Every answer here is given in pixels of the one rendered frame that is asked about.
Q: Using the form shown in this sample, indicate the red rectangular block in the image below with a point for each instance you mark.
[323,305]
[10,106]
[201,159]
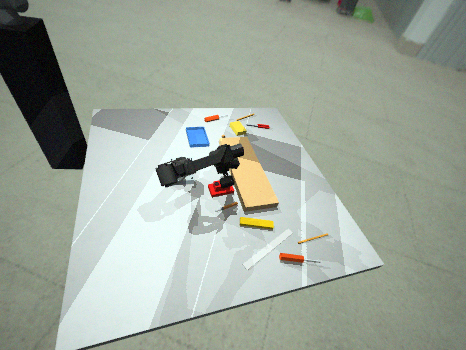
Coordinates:
[216,189]

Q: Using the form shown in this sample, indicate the white flat strip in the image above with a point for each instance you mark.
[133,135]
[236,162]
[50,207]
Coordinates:
[254,259]

